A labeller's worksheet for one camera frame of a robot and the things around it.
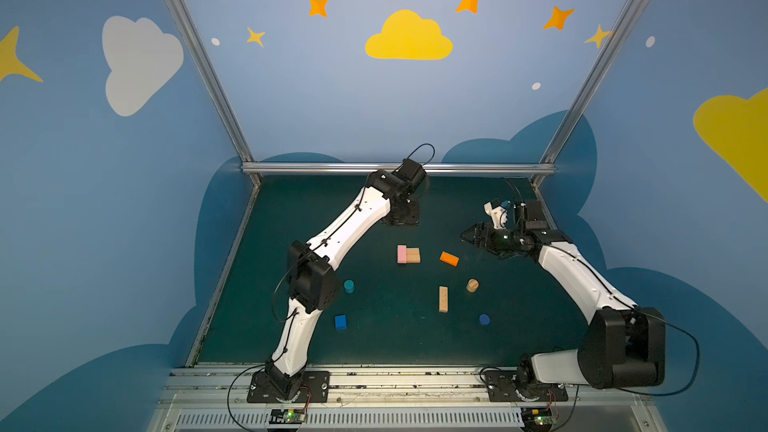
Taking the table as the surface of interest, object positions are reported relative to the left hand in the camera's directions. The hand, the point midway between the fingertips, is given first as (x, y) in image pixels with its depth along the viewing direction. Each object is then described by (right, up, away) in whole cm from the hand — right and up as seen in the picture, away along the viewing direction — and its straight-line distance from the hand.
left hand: (412, 220), depth 85 cm
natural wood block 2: (+10, -24, +3) cm, 26 cm away
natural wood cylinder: (+19, -20, +5) cm, 28 cm away
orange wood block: (+14, -14, +13) cm, 23 cm away
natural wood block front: (+1, -13, +12) cm, 18 cm away
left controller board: (-31, -47, -15) cm, 58 cm away
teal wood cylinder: (-19, -21, +5) cm, 28 cm away
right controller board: (+29, -48, -14) cm, 58 cm away
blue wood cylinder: (+21, -29, 0) cm, 36 cm away
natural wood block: (+1, -11, +14) cm, 17 cm away
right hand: (+17, -5, 0) cm, 17 cm away
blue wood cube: (-20, -29, -2) cm, 35 cm away
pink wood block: (-3, -12, +13) cm, 18 cm away
